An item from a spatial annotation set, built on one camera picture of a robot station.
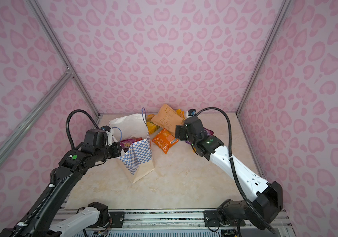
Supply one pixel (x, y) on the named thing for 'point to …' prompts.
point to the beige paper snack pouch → (168, 118)
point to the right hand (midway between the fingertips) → (181, 126)
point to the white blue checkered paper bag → (137, 159)
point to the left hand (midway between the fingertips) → (122, 144)
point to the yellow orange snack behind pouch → (181, 113)
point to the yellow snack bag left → (151, 127)
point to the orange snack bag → (164, 139)
